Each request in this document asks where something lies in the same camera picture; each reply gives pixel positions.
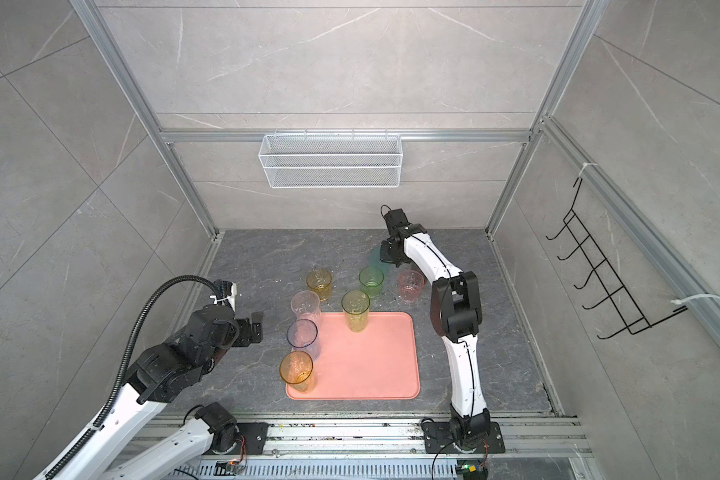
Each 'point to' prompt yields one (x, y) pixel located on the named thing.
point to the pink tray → (379, 363)
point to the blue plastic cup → (303, 335)
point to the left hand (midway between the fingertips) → (243, 308)
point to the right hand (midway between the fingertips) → (389, 254)
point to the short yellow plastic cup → (320, 281)
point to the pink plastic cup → (410, 282)
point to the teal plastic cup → (374, 261)
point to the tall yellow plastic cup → (296, 369)
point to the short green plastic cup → (371, 278)
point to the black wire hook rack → (634, 320)
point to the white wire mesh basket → (330, 161)
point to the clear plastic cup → (306, 305)
